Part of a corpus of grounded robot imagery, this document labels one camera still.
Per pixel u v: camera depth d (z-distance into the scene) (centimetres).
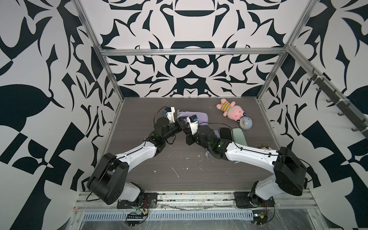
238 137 97
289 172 43
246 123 96
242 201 73
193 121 68
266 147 93
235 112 102
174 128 72
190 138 70
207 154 62
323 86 65
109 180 42
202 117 82
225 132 97
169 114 76
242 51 88
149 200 74
